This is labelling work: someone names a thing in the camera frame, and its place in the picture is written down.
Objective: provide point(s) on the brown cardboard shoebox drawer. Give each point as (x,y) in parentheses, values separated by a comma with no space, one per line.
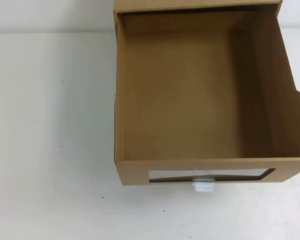
(204,93)

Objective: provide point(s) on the white drawer handle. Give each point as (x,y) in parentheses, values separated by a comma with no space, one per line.
(203,185)

